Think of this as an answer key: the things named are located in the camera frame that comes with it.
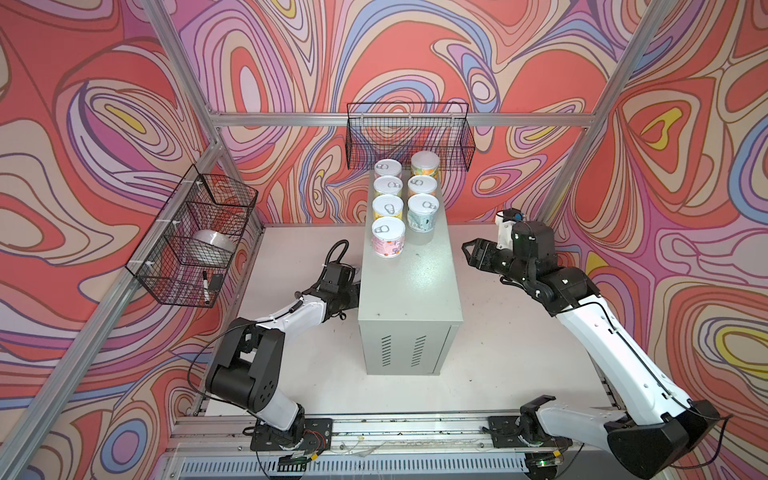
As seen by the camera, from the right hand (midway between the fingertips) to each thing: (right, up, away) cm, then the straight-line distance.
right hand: (474, 255), depth 73 cm
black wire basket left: (-71, 0, -1) cm, 71 cm away
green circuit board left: (-45, -51, -1) cm, 68 cm away
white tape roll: (-65, +3, -1) cm, 65 cm away
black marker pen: (-66, -8, -1) cm, 67 cm away
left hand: (-32, -13, +21) cm, 40 cm away
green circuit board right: (+14, -49, -3) cm, 51 cm away
